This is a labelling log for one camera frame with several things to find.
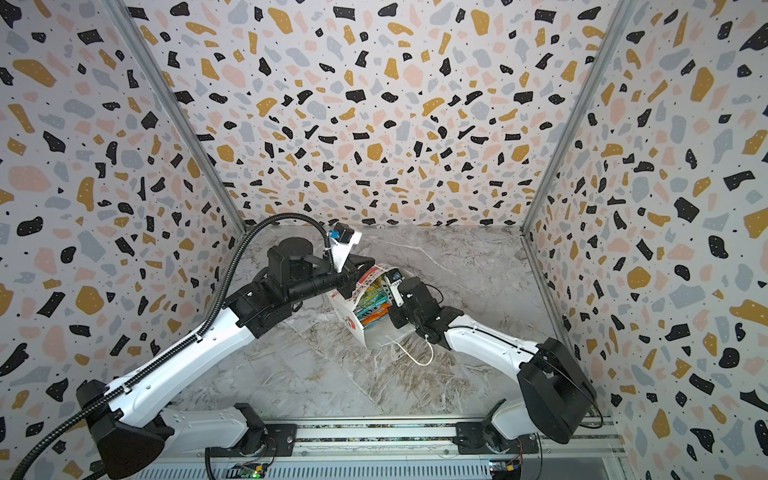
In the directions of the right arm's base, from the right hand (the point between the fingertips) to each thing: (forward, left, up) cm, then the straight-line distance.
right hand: (389, 295), depth 84 cm
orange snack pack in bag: (-3, +4, -6) cm, 8 cm away
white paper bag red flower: (-10, +1, -3) cm, 11 cm away
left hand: (-4, +2, +22) cm, 23 cm away
